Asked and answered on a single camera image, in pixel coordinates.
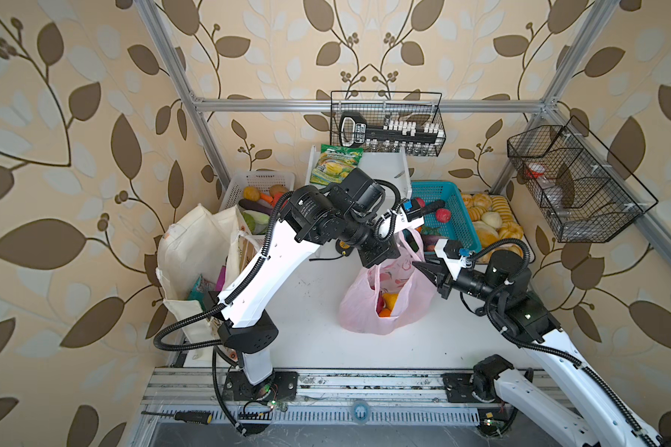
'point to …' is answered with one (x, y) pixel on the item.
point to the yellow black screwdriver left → (190, 416)
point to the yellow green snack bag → (335, 163)
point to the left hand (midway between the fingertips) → (401, 251)
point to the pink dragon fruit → (380, 304)
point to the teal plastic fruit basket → (458, 228)
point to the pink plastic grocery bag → (417, 292)
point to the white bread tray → (494, 220)
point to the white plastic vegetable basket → (239, 181)
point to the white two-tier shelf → (392, 167)
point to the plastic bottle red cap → (552, 195)
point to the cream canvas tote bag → (199, 244)
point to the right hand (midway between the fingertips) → (419, 260)
